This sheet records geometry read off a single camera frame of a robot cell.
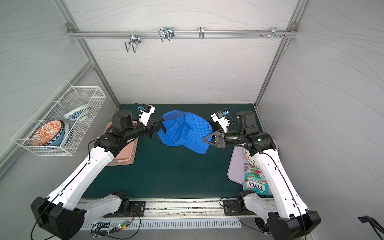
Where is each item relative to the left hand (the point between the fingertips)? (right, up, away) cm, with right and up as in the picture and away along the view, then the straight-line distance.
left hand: (159, 121), depth 72 cm
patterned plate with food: (+52, -23, +18) cm, 60 cm away
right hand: (+21, -8, -10) cm, 25 cm away
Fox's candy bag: (+50, -32, +8) cm, 60 cm away
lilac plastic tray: (+42, -29, +14) cm, 53 cm away
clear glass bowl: (-45, +11, +6) cm, 47 cm away
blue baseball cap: (+13, -3, -5) cm, 15 cm away
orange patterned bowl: (-43, -5, -11) cm, 44 cm away
